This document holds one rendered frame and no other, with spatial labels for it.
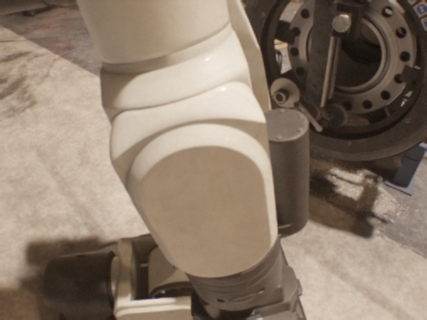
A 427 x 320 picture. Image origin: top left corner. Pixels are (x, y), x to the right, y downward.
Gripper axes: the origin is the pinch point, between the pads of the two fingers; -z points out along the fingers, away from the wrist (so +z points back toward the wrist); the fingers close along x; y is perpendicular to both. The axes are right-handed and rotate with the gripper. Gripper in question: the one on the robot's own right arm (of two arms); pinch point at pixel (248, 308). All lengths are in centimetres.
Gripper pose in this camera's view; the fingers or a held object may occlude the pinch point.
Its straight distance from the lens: 40.2
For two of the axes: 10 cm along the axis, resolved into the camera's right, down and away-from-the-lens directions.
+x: 9.7, -2.5, -0.2
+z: -2.0, -7.3, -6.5
